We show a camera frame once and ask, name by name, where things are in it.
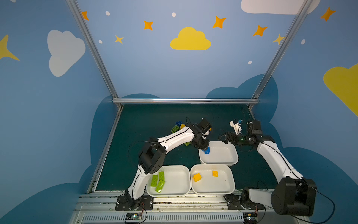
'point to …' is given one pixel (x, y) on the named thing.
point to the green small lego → (187, 143)
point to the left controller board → (133, 216)
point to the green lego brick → (154, 180)
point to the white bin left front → (177, 182)
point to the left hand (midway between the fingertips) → (205, 146)
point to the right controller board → (250, 217)
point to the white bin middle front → (223, 184)
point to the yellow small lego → (215, 173)
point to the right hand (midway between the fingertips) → (225, 137)
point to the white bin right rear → (221, 153)
